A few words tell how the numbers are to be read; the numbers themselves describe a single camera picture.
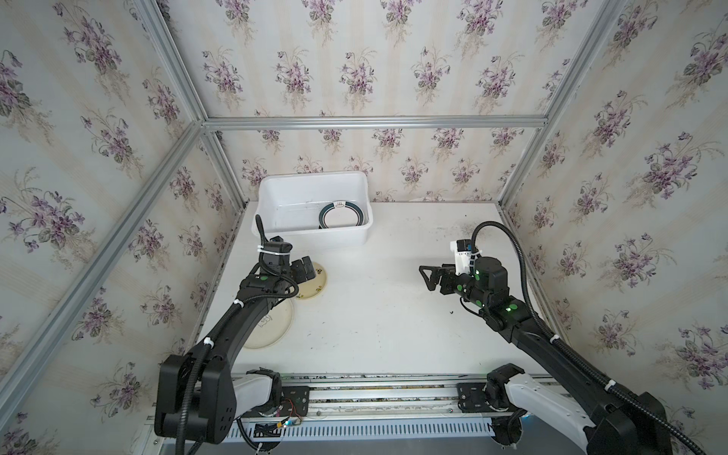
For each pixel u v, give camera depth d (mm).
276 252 649
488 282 596
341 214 1110
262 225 702
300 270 775
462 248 688
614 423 382
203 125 924
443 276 700
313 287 935
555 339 498
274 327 857
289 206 1176
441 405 732
